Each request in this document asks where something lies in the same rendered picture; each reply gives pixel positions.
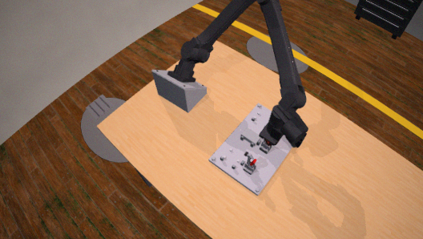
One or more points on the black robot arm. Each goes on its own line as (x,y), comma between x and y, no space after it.
(292,92)

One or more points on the grey toggle clamp with red handle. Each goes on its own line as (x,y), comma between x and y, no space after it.
(248,166)

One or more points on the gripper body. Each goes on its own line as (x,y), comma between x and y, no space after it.
(265,134)

